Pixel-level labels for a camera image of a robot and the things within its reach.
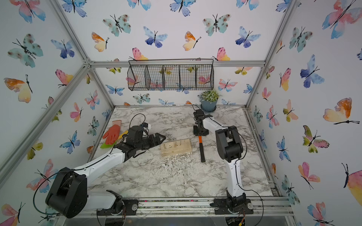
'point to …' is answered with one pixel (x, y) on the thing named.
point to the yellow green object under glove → (106, 146)
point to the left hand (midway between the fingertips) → (163, 138)
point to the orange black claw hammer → (201, 149)
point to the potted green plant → (209, 100)
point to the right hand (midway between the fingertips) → (200, 131)
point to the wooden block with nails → (176, 148)
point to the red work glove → (111, 135)
